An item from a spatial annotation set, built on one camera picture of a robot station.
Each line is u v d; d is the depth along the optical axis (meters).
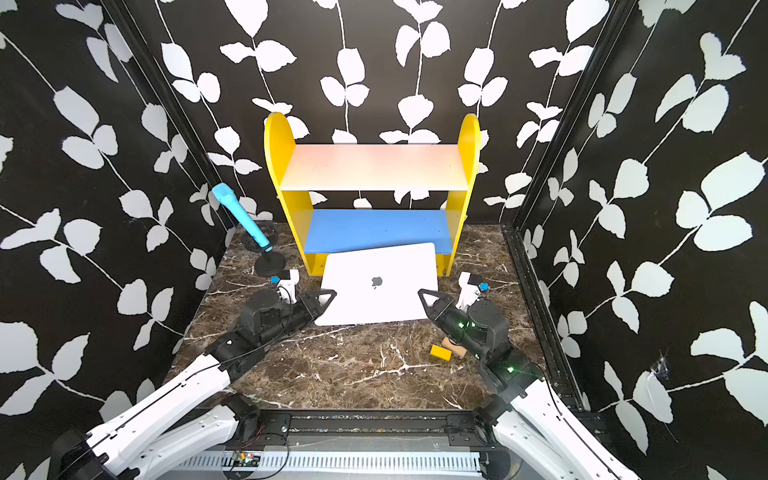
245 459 0.71
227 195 0.78
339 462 0.70
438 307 0.60
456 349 0.86
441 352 0.87
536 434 0.58
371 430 0.75
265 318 0.56
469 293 0.64
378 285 0.73
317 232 1.00
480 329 0.51
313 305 0.67
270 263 1.05
